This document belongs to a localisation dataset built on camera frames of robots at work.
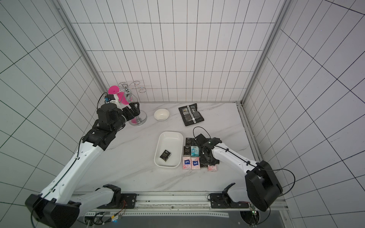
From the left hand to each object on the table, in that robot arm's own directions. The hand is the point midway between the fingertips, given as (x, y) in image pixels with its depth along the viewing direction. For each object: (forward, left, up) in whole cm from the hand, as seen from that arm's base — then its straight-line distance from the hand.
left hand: (132, 109), depth 74 cm
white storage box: (-6, -20, -27) cm, 34 cm away
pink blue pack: (-21, -44, -28) cm, 57 cm away
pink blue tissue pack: (-18, -30, -29) cm, 45 cm away
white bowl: (+19, -10, -28) cm, 35 cm away
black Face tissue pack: (-3, -31, -30) cm, 43 cm away
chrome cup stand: (+17, +8, -7) cm, 20 cm away
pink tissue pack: (-18, -35, -29) cm, 49 cm away
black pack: (-13, -16, -29) cm, 36 cm away
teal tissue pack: (-10, -35, -29) cm, 46 cm away
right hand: (-17, -40, -28) cm, 52 cm away
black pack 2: (-22, -38, -19) cm, 48 cm away
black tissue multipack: (+20, -32, -29) cm, 48 cm away
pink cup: (+18, +16, -3) cm, 25 cm away
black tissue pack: (-14, -33, -9) cm, 37 cm away
